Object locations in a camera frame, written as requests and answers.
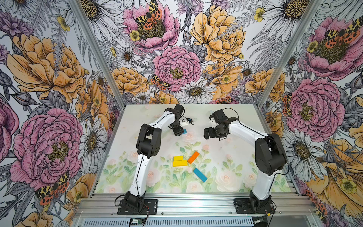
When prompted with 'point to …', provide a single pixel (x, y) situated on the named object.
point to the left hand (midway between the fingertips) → (175, 131)
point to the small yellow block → (177, 158)
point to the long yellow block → (177, 163)
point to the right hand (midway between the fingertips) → (210, 138)
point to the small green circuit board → (136, 221)
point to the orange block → (193, 157)
